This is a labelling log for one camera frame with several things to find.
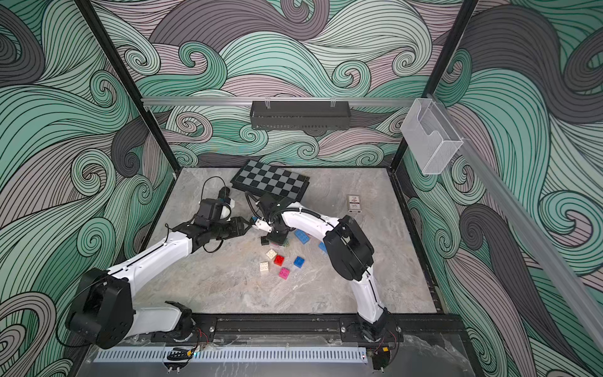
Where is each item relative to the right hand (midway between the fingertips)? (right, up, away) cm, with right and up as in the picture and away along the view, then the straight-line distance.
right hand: (281, 235), depth 91 cm
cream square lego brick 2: (-6, -11, -5) cm, 13 cm away
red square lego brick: (-1, -9, -4) cm, 10 cm away
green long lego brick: (+2, -1, -8) cm, 9 cm away
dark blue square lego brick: (+7, -10, -3) cm, 12 cm away
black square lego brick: (-7, -3, +1) cm, 7 cm away
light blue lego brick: (+16, -4, +1) cm, 17 cm away
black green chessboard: (-12, +23, +20) cm, 33 cm away
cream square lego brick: (-4, -7, -3) cm, 8 cm away
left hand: (-13, +5, -6) cm, 15 cm away
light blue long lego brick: (+8, -1, +4) cm, 9 cm away
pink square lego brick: (+2, -12, -7) cm, 14 cm away
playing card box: (+32, +11, +14) cm, 37 cm away
